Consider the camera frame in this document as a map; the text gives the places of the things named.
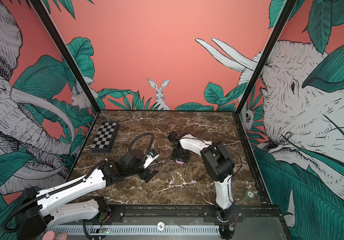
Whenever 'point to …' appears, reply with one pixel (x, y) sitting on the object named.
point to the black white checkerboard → (105, 137)
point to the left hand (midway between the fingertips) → (153, 163)
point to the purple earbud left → (171, 182)
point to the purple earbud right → (193, 181)
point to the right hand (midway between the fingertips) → (176, 159)
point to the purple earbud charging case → (179, 162)
